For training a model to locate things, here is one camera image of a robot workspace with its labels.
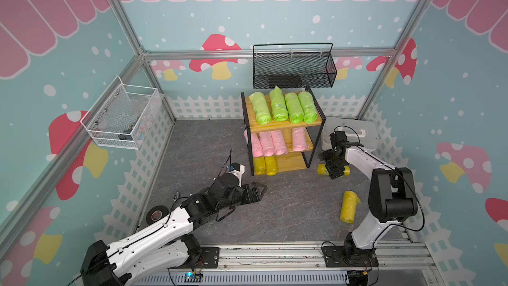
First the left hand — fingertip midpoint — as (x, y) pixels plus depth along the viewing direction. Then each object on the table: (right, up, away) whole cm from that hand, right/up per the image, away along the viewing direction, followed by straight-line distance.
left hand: (259, 193), depth 74 cm
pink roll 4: (+17, +20, +11) cm, 29 cm away
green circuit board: (-25, -31, -1) cm, 40 cm away
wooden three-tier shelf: (+9, +25, -3) cm, 26 cm away
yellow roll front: (+6, +8, +21) cm, 23 cm away
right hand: (+31, +9, +22) cm, 39 cm away
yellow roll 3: (+38, -9, +9) cm, 40 cm away
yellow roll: (0, +8, +20) cm, 22 cm away
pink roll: (-1, +18, +7) cm, 19 cm away
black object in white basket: (-46, +21, -5) cm, 51 cm away
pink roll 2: (+4, +18, +9) cm, 21 cm away
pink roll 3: (+9, +18, +9) cm, 22 cm away
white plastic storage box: (+51, +24, +24) cm, 61 cm away
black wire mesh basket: (+16, +56, +20) cm, 62 cm away
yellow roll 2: (+30, +6, +20) cm, 37 cm away
